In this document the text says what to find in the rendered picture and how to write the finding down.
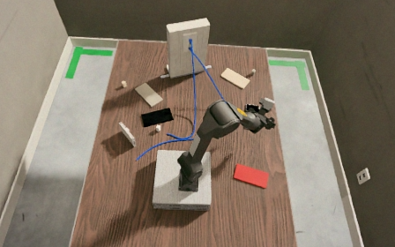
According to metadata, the red rectangular block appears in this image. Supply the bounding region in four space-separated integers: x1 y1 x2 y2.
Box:
234 164 269 188

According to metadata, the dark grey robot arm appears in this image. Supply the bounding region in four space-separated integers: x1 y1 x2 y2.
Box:
177 98 275 192

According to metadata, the black smartphone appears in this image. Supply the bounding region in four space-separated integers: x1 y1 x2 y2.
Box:
246 104 259 112

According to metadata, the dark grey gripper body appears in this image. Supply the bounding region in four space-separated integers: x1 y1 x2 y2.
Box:
244 110 276 129

